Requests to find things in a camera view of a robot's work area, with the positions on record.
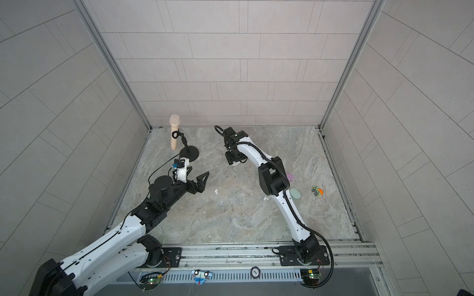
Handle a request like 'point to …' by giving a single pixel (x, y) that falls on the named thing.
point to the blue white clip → (200, 277)
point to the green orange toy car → (317, 191)
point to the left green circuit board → (150, 281)
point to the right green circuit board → (311, 277)
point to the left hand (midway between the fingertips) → (204, 170)
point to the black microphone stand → (189, 152)
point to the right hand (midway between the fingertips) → (235, 159)
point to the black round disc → (255, 272)
